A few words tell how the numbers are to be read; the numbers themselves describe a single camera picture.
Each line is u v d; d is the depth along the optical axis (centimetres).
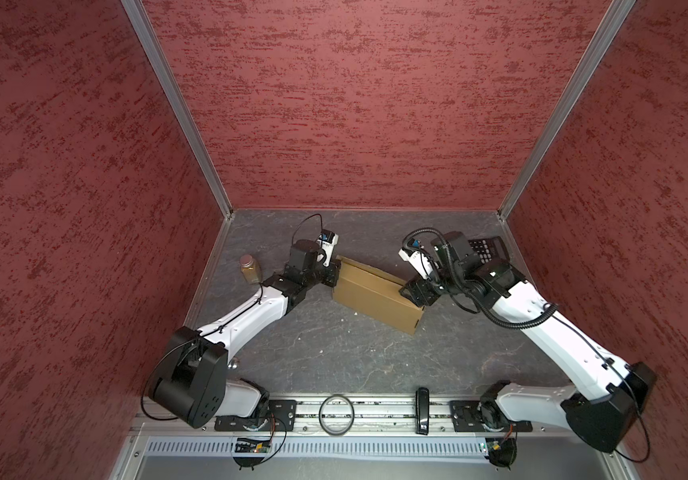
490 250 107
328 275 76
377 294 80
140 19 71
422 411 73
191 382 42
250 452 72
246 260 93
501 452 70
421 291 63
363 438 73
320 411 74
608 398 38
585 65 79
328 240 74
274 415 74
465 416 74
